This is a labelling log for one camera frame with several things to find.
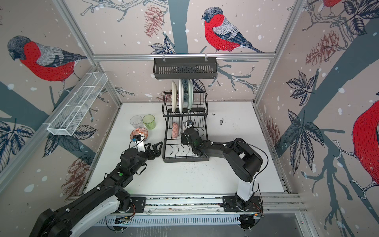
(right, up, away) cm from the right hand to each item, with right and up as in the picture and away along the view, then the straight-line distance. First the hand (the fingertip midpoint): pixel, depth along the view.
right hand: (185, 134), depth 94 cm
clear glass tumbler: (-36, +8, +11) cm, 38 cm away
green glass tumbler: (-27, +8, +10) cm, 30 cm away
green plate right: (+3, +23, -17) cm, 29 cm away
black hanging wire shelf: (-13, +43, +1) cm, 45 cm away
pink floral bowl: (-7, +3, -2) cm, 7 cm away
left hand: (-15, -3, -14) cm, 21 cm away
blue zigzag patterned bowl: (-33, +1, +7) cm, 33 cm away
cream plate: (-5, +23, -17) cm, 29 cm away
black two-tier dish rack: (-7, -10, -2) cm, 13 cm away
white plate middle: (-1, +23, -18) cm, 29 cm away
